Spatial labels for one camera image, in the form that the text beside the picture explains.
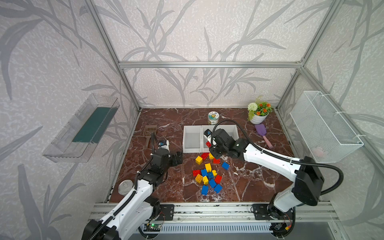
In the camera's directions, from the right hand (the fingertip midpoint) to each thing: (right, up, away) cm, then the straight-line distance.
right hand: (212, 145), depth 83 cm
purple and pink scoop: (+38, +8, +25) cm, 46 cm away
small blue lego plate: (-1, -17, +1) cm, 17 cm away
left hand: (-20, -4, +1) cm, 21 cm away
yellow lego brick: (-7, -10, +6) cm, 13 cm away
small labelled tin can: (+2, +16, +21) cm, 27 cm away
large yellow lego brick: (-7, -18, -1) cm, 20 cm away
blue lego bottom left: (-4, -24, -3) cm, 24 cm away
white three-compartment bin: (-10, +1, +12) cm, 16 cm away
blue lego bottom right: (+3, -23, -3) cm, 23 cm away
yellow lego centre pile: (-2, -13, +4) cm, 14 cm away
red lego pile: (-9, -16, +2) cm, 18 cm away
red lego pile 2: (+4, -19, +1) cm, 20 cm away
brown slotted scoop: (-45, +7, +24) cm, 51 cm away
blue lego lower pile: (0, -21, -1) cm, 21 cm away
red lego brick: (+4, -11, +8) cm, 14 cm away
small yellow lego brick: (-4, -18, -3) cm, 19 cm away
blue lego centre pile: (-4, -16, +2) cm, 17 cm away
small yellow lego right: (+2, -16, +3) cm, 17 cm away
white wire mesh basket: (+48, +7, -20) cm, 52 cm away
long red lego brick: (-4, -7, +8) cm, 12 cm away
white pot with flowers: (+33, +20, +19) cm, 43 cm away
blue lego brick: (+9, -13, +7) cm, 18 cm away
